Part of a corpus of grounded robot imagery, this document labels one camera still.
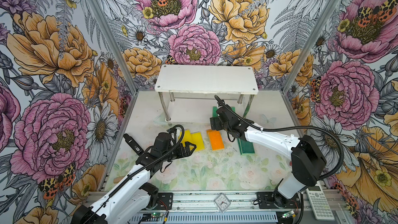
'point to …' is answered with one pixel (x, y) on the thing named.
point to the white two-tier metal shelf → (188, 93)
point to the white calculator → (320, 206)
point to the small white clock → (222, 202)
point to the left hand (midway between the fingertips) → (189, 152)
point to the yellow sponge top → (186, 137)
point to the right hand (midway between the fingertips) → (219, 122)
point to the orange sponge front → (216, 140)
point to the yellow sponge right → (196, 138)
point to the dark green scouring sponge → (245, 147)
